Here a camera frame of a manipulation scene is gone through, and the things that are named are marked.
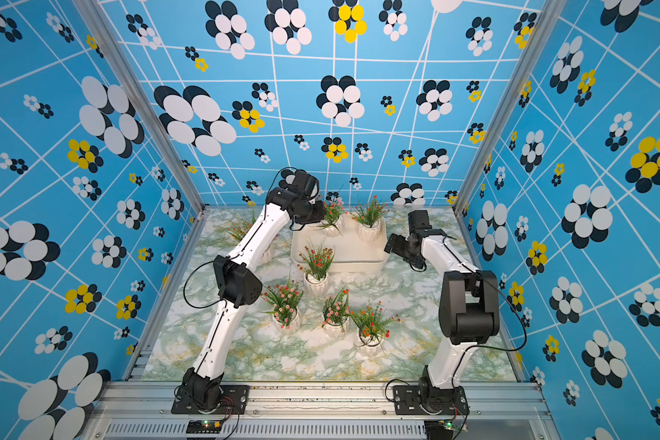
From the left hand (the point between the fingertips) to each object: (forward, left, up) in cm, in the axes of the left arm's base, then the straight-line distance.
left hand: (326, 213), depth 96 cm
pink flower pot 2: (-34, +11, -7) cm, 36 cm away
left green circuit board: (-60, +31, -20) cm, 71 cm away
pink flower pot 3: (-36, -4, -3) cm, 36 cm away
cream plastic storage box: (-2, -9, -20) cm, 22 cm away
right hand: (-10, -27, -9) cm, 30 cm away
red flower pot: (-19, +3, -4) cm, 20 cm away
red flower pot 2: (-40, -14, -5) cm, 42 cm away
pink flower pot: (-6, +30, -3) cm, 30 cm away
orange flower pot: (+3, -16, -6) cm, 17 cm away
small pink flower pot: (-5, -2, +6) cm, 8 cm away
